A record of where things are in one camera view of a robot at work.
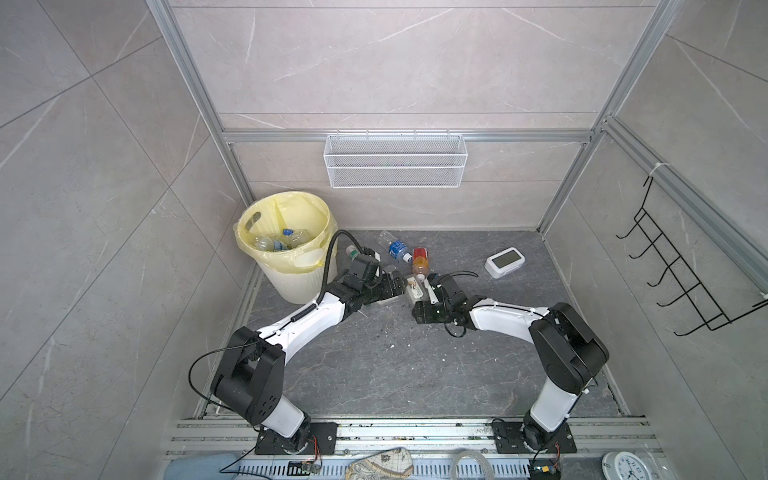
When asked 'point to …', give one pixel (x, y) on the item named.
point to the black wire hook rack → (702, 299)
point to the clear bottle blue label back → (396, 248)
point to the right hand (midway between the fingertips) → (421, 309)
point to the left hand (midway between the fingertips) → (397, 279)
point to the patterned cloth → (389, 464)
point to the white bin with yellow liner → (297, 275)
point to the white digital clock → (504, 262)
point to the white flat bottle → (415, 287)
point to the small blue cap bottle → (288, 232)
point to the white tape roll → (479, 457)
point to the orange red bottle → (420, 261)
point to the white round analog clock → (619, 465)
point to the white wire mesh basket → (395, 160)
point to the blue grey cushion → (200, 468)
